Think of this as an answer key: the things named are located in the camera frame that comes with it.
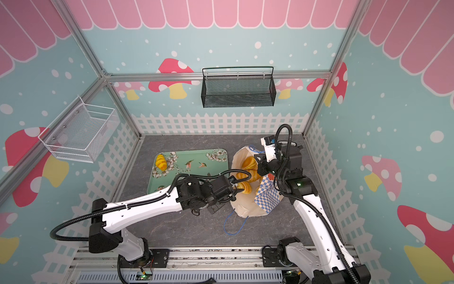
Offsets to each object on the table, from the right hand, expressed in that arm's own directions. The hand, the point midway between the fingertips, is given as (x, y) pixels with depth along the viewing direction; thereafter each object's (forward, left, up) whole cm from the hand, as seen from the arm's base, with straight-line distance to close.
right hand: (255, 155), depth 72 cm
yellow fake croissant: (+7, 0, -16) cm, 18 cm away
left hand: (-14, +17, -11) cm, 25 cm away
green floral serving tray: (+17, +40, -29) cm, 53 cm away
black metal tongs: (-13, +9, +3) cm, 16 cm away
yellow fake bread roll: (+15, +51, -26) cm, 60 cm away
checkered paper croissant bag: (-11, -6, -15) cm, 20 cm away
